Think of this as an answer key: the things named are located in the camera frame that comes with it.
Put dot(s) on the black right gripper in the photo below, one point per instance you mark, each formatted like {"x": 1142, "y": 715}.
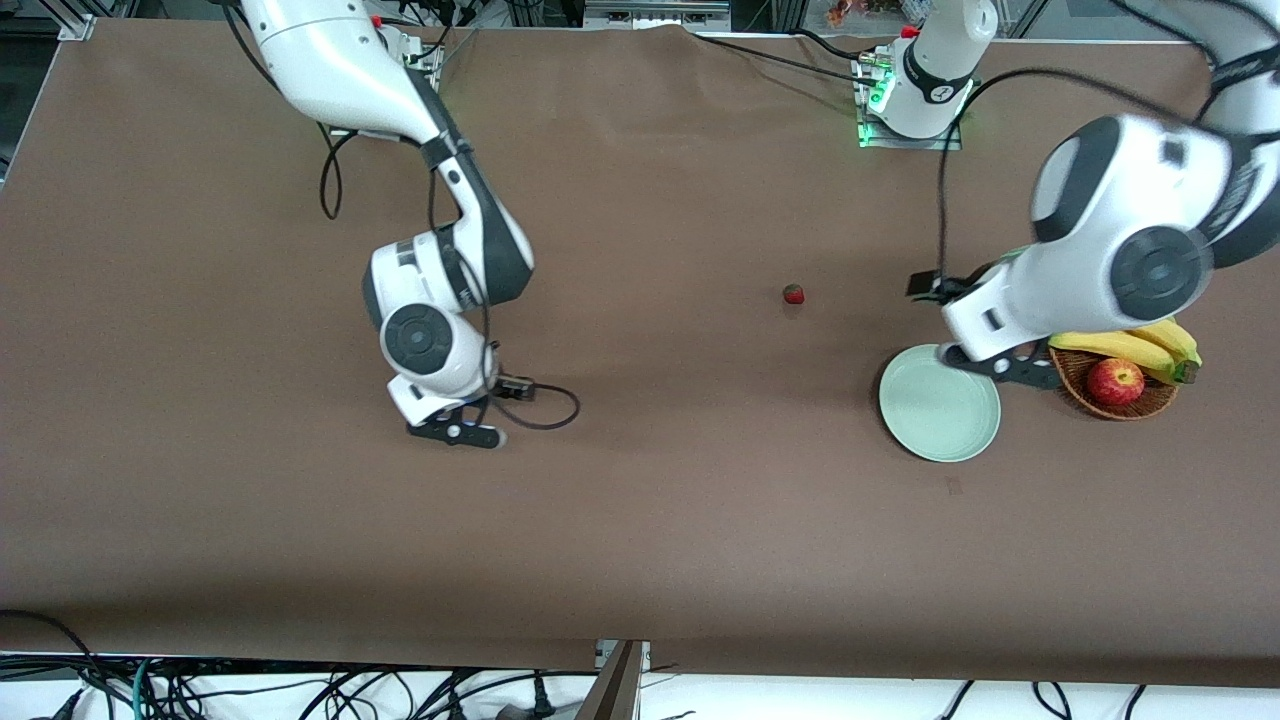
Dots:
{"x": 508, "y": 386}

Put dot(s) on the red strawberry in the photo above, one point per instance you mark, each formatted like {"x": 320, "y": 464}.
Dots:
{"x": 793, "y": 293}

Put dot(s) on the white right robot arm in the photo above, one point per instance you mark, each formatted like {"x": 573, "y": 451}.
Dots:
{"x": 330, "y": 60}

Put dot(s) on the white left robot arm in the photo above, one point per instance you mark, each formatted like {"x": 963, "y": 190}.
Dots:
{"x": 1110, "y": 210}

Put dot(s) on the pale green round plate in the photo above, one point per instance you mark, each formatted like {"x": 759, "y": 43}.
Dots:
{"x": 930, "y": 415}

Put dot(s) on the brown table cover sheet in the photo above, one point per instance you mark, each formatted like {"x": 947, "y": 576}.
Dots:
{"x": 640, "y": 500}

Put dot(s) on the black power plug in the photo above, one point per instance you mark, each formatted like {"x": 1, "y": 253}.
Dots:
{"x": 543, "y": 700}

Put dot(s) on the grey electronics box with ports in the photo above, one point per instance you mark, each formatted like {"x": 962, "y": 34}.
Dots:
{"x": 655, "y": 12}

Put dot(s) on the orange colourful background objects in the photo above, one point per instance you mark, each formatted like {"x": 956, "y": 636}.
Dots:
{"x": 845, "y": 12}

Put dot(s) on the yellow banana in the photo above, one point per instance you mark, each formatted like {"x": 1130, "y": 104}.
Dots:
{"x": 1110, "y": 345}
{"x": 1175, "y": 340}

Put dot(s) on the red apple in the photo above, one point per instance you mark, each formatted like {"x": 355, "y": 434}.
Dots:
{"x": 1116, "y": 382}

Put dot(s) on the brown woven wicker basket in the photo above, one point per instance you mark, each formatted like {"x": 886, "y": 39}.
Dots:
{"x": 1140, "y": 408}

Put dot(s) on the aluminium profile post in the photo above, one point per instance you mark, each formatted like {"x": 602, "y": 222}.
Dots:
{"x": 615, "y": 685}

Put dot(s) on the aluminium frame corner bracket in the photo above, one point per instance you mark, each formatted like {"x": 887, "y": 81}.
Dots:
{"x": 72, "y": 22}

